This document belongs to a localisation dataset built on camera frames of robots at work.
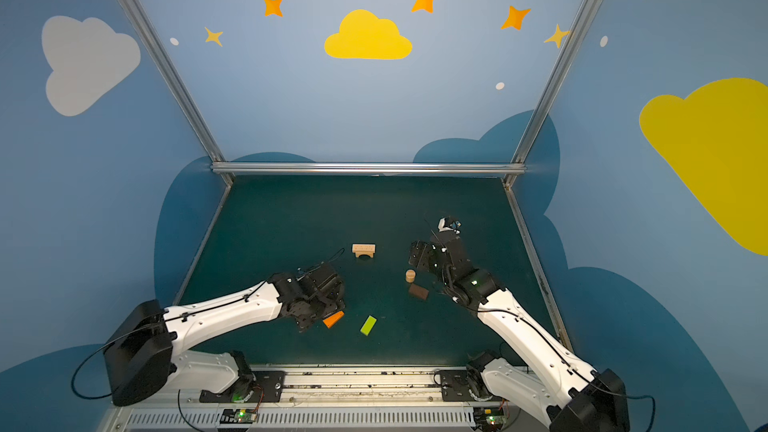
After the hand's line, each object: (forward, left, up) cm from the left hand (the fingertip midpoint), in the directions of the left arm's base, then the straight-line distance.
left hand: (339, 314), depth 82 cm
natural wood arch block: (+21, -5, 0) cm, 22 cm away
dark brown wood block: (+8, -23, -2) cm, 25 cm away
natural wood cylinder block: (+14, -21, -3) cm, 25 cm away
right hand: (+14, -24, +14) cm, 31 cm away
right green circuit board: (-23, -39, -6) cm, 46 cm away
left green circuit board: (-23, +22, -5) cm, 32 cm away
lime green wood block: (-2, -8, -4) cm, 9 cm away
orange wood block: (-1, +3, -4) cm, 5 cm away
